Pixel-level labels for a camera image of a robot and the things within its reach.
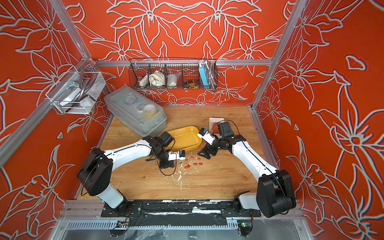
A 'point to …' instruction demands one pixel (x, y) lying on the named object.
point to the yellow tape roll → (150, 110)
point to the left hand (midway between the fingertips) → (173, 162)
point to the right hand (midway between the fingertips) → (201, 145)
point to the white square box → (214, 120)
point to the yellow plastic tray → (185, 139)
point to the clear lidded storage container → (136, 111)
